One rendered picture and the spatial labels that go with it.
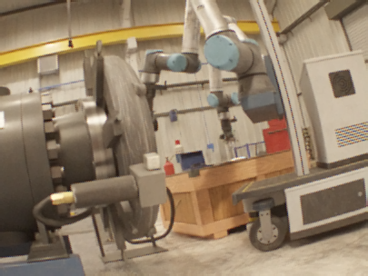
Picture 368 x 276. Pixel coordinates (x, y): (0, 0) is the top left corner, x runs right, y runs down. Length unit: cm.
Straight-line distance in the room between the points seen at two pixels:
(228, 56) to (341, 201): 80
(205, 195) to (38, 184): 134
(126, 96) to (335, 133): 95
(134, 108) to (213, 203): 129
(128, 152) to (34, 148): 33
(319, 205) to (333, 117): 41
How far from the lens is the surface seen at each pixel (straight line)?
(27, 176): 123
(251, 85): 164
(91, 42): 1263
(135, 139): 117
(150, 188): 110
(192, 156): 253
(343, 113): 170
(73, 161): 135
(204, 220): 233
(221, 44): 152
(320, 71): 171
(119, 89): 123
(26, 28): 1392
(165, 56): 176
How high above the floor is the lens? 44
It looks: 5 degrees up
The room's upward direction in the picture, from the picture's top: 11 degrees counter-clockwise
